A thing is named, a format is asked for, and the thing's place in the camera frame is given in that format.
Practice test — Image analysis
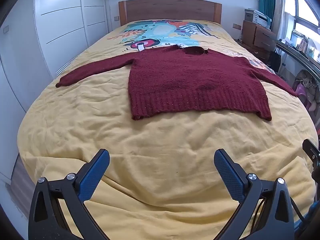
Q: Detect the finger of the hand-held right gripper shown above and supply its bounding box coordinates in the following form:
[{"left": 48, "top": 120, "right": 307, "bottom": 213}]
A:
[{"left": 302, "top": 138, "right": 320, "bottom": 167}]

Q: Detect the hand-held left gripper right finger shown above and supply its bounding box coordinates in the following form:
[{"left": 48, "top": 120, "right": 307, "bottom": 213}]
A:
[{"left": 214, "top": 149, "right": 302, "bottom": 240}]

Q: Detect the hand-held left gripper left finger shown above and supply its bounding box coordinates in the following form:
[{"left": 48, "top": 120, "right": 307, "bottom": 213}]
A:
[{"left": 28, "top": 149, "right": 110, "bottom": 240}]

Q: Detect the maroon knit sweater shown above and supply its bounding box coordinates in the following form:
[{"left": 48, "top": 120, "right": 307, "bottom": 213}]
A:
[{"left": 55, "top": 44, "right": 299, "bottom": 121}]

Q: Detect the pink and beige cloth pile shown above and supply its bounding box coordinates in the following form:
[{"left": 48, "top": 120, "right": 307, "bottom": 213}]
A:
[{"left": 294, "top": 70, "right": 320, "bottom": 112}]

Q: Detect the bed with yellow duvet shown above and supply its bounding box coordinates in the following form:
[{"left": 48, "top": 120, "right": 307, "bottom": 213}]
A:
[{"left": 17, "top": 20, "right": 319, "bottom": 240}]

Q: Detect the black tote bag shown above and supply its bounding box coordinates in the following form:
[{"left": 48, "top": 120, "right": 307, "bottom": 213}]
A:
[{"left": 269, "top": 47, "right": 283, "bottom": 72}]

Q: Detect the dark desk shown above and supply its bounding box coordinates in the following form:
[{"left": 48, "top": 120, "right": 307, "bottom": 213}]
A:
[{"left": 276, "top": 40, "right": 320, "bottom": 71}]

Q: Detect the wooden dresser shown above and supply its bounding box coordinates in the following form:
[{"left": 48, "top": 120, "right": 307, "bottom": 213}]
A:
[{"left": 241, "top": 20, "right": 278, "bottom": 63}]

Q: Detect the window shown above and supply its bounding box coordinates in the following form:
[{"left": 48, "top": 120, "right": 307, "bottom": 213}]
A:
[{"left": 285, "top": 0, "right": 320, "bottom": 40}]

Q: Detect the white printer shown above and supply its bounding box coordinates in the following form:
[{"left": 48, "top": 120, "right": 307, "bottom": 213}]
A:
[{"left": 244, "top": 9, "right": 272, "bottom": 28}]

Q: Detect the teal curtain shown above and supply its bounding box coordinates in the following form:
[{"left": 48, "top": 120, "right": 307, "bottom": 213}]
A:
[{"left": 258, "top": 0, "right": 283, "bottom": 30}]

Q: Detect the white wardrobe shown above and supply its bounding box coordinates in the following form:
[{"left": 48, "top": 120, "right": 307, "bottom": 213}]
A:
[{"left": 0, "top": 0, "right": 108, "bottom": 180}]

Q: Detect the wooden headboard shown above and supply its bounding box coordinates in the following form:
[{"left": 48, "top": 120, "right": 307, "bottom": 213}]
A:
[{"left": 118, "top": 0, "right": 222, "bottom": 27}]

